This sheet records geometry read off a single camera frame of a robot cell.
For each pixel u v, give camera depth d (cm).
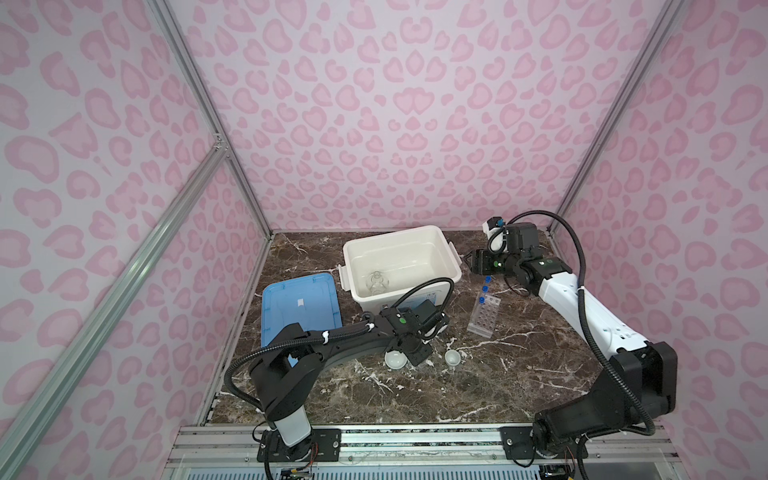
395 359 85
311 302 100
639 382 42
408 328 64
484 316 95
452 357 86
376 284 100
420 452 73
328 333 48
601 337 46
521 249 63
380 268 104
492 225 74
